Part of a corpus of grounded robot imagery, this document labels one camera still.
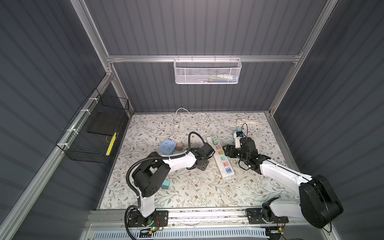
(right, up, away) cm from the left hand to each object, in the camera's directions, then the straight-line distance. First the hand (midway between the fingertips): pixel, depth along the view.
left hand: (202, 162), depth 92 cm
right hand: (+16, +10, -4) cm, 19 cm away
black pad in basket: (-51, +24, -15) cm, 58 cm away
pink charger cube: (-14, +9, +4) cm, 17 cm away
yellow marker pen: (-44, +13, -23) cm, 51 cm away
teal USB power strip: (+30, +20, +22) cm, 42 cm away
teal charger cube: (-21, -10, -9) cm, 25 cm away
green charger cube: (+9, +13, +4) cm, 17 cm away
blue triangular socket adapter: (-22, +9, +6) cm, 25 cm away
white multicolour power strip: (+13, -2, -3) cm, 13 cm away
